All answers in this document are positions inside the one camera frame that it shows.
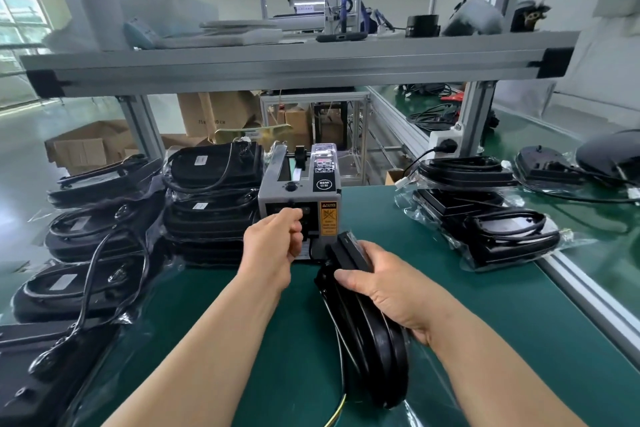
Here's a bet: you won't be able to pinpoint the person's left forearm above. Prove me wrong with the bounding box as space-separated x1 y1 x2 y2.
103 276 286 427

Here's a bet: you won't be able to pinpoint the bundle of black cables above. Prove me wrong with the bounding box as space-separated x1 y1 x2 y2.
408 103 461 133

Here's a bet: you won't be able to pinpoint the person's left hand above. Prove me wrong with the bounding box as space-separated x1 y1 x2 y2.
237 206 306 295

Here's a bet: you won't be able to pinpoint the stack of bagged lamps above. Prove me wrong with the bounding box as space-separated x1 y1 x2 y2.
310 230 443 427

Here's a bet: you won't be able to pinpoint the person's right forearm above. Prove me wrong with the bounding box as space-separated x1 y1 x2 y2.
430 306 591 427

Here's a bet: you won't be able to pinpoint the window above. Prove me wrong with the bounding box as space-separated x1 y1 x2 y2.
0 0 53 107

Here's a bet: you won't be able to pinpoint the black phone on shelf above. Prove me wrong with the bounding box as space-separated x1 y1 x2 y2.
316 32 368 43

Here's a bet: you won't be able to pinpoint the unbagged black lamps with cables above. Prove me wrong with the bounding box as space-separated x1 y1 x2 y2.
512 126 640 205

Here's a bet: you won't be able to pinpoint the aluminium table edge rail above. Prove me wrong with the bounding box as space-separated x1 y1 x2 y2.
540 252 640 363

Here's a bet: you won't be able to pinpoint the grey tape dispenser machine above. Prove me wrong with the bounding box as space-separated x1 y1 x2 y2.
258 141 343 263

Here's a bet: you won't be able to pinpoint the person's right hand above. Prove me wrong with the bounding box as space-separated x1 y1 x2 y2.
333 240 466 348

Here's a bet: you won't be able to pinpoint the grey barcode scanner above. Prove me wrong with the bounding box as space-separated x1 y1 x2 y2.
442 0 506 37

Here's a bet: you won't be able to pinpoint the white handset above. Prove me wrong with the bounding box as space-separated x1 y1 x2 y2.
125 19 166 49

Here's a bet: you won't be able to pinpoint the group of bagged black lamps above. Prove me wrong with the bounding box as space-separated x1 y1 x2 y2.
395 154 571 271

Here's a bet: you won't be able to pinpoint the white flat scale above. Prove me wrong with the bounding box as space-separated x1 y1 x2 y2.
160 21 284 49

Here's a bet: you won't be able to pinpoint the black cup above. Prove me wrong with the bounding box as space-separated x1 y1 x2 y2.
405 14 441 39

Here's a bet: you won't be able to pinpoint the white box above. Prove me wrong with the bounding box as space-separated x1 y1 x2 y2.
118 0 219 37

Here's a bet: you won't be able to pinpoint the grey metal shelf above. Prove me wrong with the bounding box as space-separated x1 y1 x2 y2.
20 31 581 99

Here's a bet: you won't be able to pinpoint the white power socket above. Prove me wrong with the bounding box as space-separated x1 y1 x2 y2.
430 136 463 157

